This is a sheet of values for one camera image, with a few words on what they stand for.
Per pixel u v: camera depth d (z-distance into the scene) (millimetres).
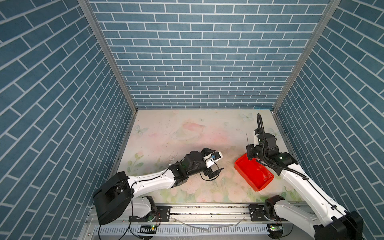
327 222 407
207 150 725
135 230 703
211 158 640
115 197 417
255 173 843
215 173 691
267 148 587
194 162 569
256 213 735
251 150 720
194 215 749
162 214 743
